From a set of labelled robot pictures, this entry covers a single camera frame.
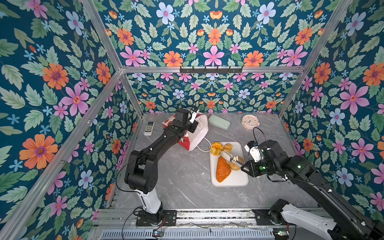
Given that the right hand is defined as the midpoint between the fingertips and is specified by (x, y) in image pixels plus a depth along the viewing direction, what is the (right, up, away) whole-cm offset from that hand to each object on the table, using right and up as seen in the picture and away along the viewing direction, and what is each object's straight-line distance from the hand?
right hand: (242, 167), depth 68 cm
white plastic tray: (+1, -11, +16) cm, 19 cm away
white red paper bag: (-27, +11, +21) cm, 36 cm away
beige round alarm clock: (+17, +23, +43) cm, 52 cm away
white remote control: (-58, +18, +39) cm, 72 cm away
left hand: (-22, +25, +20) cm, 39 cm away
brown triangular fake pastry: (-7, -6, +16) cm, 18 cm away
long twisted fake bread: (-2, +5, +30) cm, 30 cm away
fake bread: (-10, +5, +26) cm, 29 cm away
